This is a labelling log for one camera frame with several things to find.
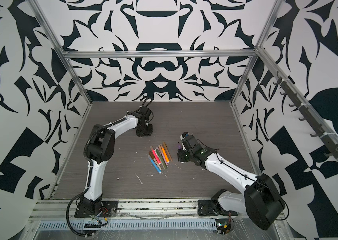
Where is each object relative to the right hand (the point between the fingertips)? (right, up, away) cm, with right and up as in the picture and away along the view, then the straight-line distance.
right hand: (179, 153), depth 84 cm
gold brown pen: (-7, -1, +10) cm, 12 cm away
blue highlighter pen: (-14, -8, +4) cm, 17 cm away
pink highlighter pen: (-13, -4, +7) cm, 16 cm away
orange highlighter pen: (-8, -3, +7) cm, 11 cm away
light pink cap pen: (-9, -5, +6) cm, 12 cm away
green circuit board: (+20, -31, -13) cm, 39 cm away
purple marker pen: (0, +4, +1) cm, 4 cm away
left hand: (-18, +11, +16) cm, 26 cm away
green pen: (-11, -5, +7) cm, 13 cm away
